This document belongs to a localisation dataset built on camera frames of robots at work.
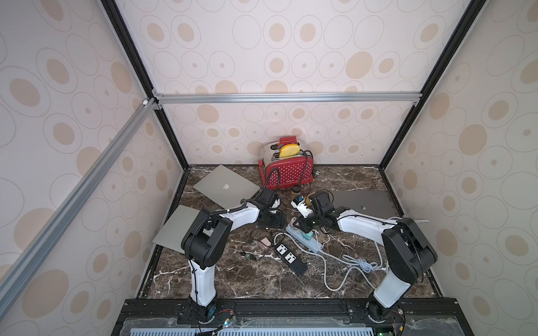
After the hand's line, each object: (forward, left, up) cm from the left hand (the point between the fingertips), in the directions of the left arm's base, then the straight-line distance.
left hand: (284, 223), depth 94 cm
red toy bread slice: (+36, -2, +18) cm, 40 cm away
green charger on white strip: (-8, -9, +4) cm, 13 cm away
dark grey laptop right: (+15, -46, -4) cm, 49 cm away
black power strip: (-16, -2, 0) cm, 16 cm away
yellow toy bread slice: (+30, -2, +17) cm, 35 cm away
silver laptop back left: (+21, +30, -2) cm, 37 cm away
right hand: (-2, -4, +2) cm, 5 cm away
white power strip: (-10, -11, 0) cm, 15 cm away
